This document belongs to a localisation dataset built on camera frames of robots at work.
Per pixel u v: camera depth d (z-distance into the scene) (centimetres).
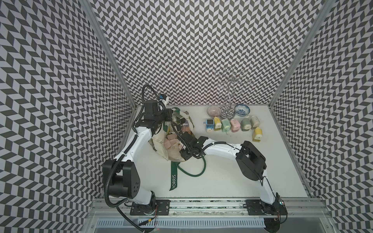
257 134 94
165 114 74
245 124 99
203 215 72
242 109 112
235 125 98
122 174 42
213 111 113
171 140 93
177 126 89
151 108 64
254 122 99
